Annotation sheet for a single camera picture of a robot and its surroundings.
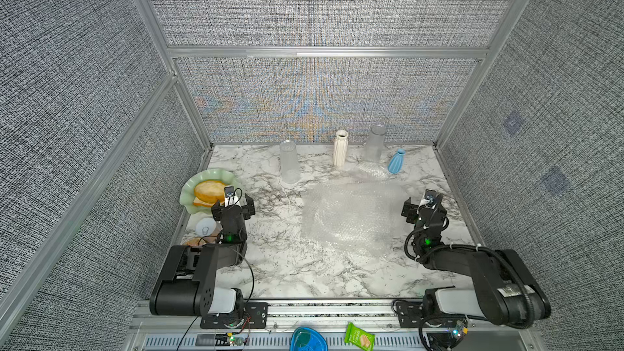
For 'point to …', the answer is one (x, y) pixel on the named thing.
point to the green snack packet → (360, 337)
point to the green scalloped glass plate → (187, 196)
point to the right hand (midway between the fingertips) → (424, 195)
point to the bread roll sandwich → (208, 192)
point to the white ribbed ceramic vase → (340, 148)
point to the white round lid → (205, 227)
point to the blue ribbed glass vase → (395, 163)
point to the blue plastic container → (307, 339)
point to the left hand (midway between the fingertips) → (235, 195)
